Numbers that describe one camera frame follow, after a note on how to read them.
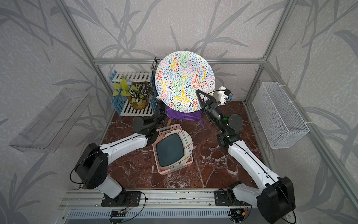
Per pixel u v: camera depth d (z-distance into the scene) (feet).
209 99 1.83
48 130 2.20
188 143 2.83
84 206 2.42
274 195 1.24
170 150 2.96
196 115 1.93
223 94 1.87
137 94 3.04
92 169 1.43
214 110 1.77
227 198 2.39
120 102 3.65
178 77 1.81
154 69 1.70
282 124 2.03
